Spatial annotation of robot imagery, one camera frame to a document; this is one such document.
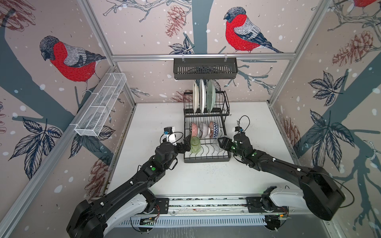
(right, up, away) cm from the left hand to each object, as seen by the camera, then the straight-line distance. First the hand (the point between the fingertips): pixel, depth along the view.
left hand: (183, 136), depth 75 cm
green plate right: (+14, +21, +1) cm, 25 cm away
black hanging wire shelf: (+14, +45, +31) cm, 57 cm away
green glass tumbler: (+6, -7, +11) cm, 14 cm away
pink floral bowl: (+5, +2, +17) cm, 18 cm away
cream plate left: (+6, +20, +1) cm, 21 cm away
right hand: (+21, -5, +11) cm, 25 cm away
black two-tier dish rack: (+13, +7, +32) cm, 35 cm away
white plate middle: (+10, +21, -1) cm, 23 cm away
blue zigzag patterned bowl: (+19, +2, +17) cm, 26 cm away
